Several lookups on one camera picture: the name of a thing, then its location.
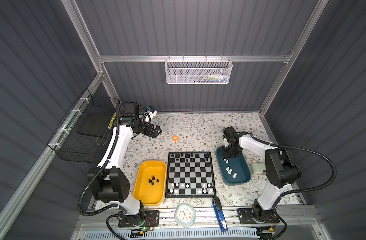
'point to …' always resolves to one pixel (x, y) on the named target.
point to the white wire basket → (200, 71)
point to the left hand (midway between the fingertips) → (152, 128)
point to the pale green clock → (185, 215)
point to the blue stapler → (219, 214)
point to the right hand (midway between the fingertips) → (226, 157)
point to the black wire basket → (82, 133)
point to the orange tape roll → (175, 138)
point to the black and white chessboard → (190, 174)
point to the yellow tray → (150, 182)
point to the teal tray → (232, 170)
